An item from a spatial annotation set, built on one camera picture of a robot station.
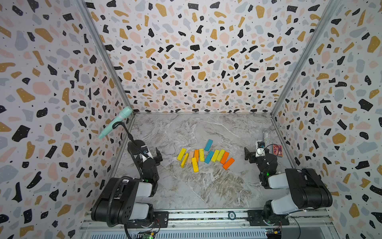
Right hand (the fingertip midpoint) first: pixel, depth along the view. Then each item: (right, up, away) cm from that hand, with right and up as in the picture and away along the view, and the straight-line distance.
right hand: (256, 147), depth 91 cm
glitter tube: (+12, +5, +12) cm, 18 cm away
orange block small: (-37, -6, +6) cm, 38 cm away
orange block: (-17, -11, +3) cm, 20 cm away
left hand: (-64, -2, -4) cm, 64 cm away
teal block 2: (-29, -7, +6) cm, 30 cm away
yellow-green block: (-21, -6, +6) cm, 23 cm away
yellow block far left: (-47, -6, +6) cm, 48 cm away
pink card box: (+17, -3, +7) cm, 19 cm away
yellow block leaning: (-45, -9, +2) cm, 46 cm away
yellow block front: (-38, -12, +1) cm, 40 cm away
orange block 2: (-19, -9, +5) cm, 22 cm away
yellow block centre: (-34, -4, +7) cm, 35 cm away
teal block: (-29, 0, +13) cm, 32 cm away
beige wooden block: (-41, -6, +6) cm, 42 cm away
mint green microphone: (-73, +19, -15) cm, 77 cm away
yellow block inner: (-25, -6, +6) cm, 26 cm away
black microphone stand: (-78, -1, +7) cm, 78 cm away
